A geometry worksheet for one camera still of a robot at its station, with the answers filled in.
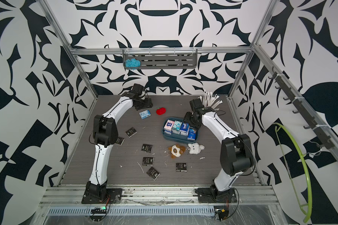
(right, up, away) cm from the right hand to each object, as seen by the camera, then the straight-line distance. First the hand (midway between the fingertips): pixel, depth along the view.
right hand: (186, 119), depth 91 cm
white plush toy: (+6, -18, -3) cm, 19 cm away
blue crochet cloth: (-34, +36, 0) cm, 49 cm away
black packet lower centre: (-23, -24, -6) cm, 34 cm away
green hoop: (+40, -30, -36) cm, 62 cm away
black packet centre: (-25, -18, -2) cm, 30 cm away
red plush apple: (-17, +5, +17) cm, 25 cm away
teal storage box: (-5, -12, +4) cm, 14 cm away
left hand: (-27, +11, +12) cm, 31 cm away
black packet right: (-4, -27, -9) cm, 28 cm away
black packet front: (-20, -30, -11) cm, 37 cm away
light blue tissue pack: (-28, +3, +14) cm, 32 cm away
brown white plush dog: (-6, -19, -4) cm, 20 cm away
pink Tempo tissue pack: (-11, -5, +3) cm, 13 cm away
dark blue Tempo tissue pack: (-1, -6, +3) cm, 7 cm away
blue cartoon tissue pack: (+4, -11, +5) cm, 12 cm away
